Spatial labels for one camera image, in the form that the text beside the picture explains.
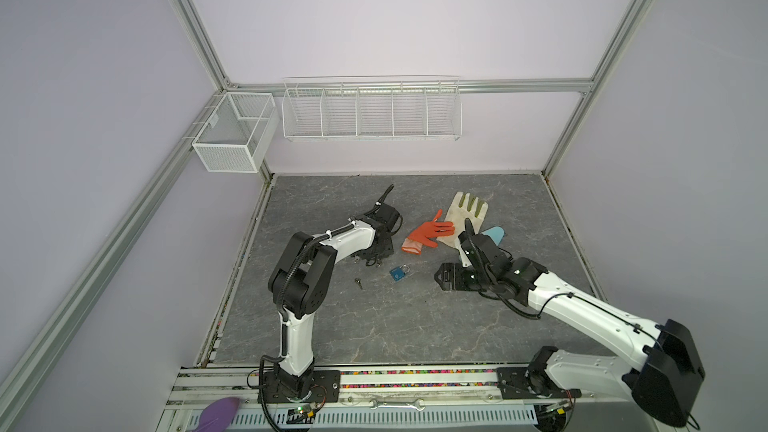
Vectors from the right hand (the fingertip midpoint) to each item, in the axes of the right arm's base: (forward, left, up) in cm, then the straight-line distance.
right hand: (447, 278), depth 80 cm
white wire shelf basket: (+53, +22, +19) cm, 60 cm away
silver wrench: (-27, +17, -11) cm, 34 cm away
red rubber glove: (+22, +5, -10) cm, 25 cm away
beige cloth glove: (+33, -11, -10) cm, 36 cm away
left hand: (+13, +19, -10) cm, 25 cm away
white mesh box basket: (+45, +68, +15) cm, 83 cm away
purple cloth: (-30, +56, -11) cm, 65 cm away
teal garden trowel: (+22, -20, -11) cm, 32 cm away
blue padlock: (+7, +13, -11) cm, 18 cm away
